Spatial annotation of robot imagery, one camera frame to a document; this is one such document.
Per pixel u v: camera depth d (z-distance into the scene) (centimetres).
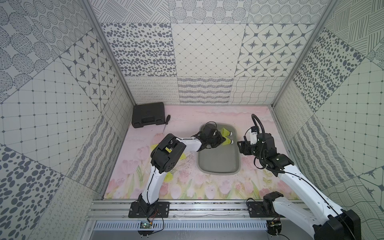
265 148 60
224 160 91
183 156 57
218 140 86
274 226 73
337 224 38
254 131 70
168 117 113
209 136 79
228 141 96
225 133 100
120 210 76
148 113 114
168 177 85
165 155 56
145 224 72
